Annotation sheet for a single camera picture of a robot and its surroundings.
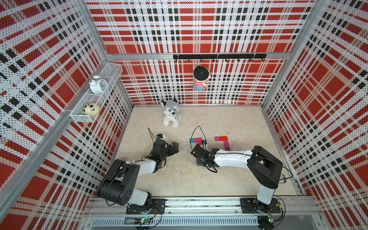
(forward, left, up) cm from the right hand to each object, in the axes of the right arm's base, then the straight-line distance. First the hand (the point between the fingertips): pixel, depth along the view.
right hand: (203, 158), depth 91 cm
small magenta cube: (+15, -10, -1) cm, 19 cm away
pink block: (+11, -17, -1) cm, 20 cm away
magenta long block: (+13, +4, +1) cm, 14 cm away
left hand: (+8, +19, +3) cm, 21 cm away
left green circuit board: (-33, +32, +2) cm, 46 cm away
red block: (+15, -14, +1) cm, 20 cm away
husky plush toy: (+26, +21, +15) cm, 37 cm away
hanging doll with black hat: (+42, +1, +33) cm, 54 cm away
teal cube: (+13, +8, +1) cm, 16 cm away
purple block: (+7, -17, -1) cm, 18 cm away
